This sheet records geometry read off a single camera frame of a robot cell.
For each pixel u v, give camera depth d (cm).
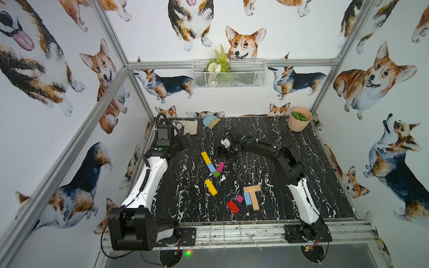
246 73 92
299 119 106
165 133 62
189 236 73
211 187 88
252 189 88
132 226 40
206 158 100
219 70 82
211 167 95
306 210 63
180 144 73
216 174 93
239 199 84
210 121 119
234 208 82
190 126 117
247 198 84
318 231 64
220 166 96
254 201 84
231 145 83
